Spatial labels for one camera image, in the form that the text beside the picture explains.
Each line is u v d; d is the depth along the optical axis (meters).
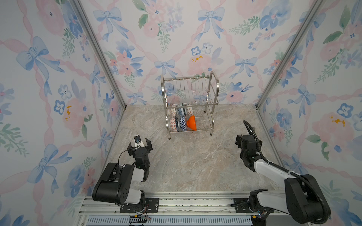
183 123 0.93
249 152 0.68
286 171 0.49
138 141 0.75
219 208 0.74
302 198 0.42
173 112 1.00
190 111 1.00
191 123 0.96
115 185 0.43
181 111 1.00
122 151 0.95
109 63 0.94
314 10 0.70
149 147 0.82
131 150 0.78
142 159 0.68
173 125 0.92
